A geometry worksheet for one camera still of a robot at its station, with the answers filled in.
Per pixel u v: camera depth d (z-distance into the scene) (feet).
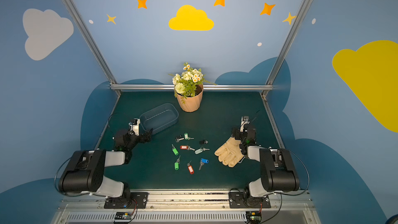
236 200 2.44
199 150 2.98
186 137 3.19
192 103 3.34
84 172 1.47
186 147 3.05
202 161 2.84
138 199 2.46
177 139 3.14
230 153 2.97
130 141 2.55
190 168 2.78
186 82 2.88
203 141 3.14
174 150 2.99
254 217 2.39
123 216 2.35
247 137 2.40
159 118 3.52
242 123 2.80
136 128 2.69
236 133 2.84
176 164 2.83
